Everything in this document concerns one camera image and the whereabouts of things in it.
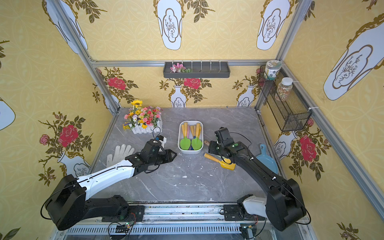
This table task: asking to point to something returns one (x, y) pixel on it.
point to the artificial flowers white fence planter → (143, 119)
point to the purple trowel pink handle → (188, 131)
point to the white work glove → (121, 153)
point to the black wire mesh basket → (291, 112)
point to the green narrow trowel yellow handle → (185, 142)
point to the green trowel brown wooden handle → (206, 142)
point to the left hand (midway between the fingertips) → (171, 153)
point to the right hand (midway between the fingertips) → (215, 145)
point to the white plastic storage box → (190, 138)
